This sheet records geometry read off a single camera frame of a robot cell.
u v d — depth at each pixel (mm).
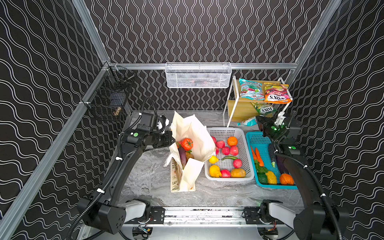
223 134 1004
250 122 765
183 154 837
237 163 873
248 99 799
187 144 892
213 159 898
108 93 964
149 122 550
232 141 971
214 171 835
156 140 601
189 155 878
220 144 951
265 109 971
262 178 805
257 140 902
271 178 817
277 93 797
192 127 857
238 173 832
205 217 749
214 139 973
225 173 819
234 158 925
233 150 925
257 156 926
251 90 808
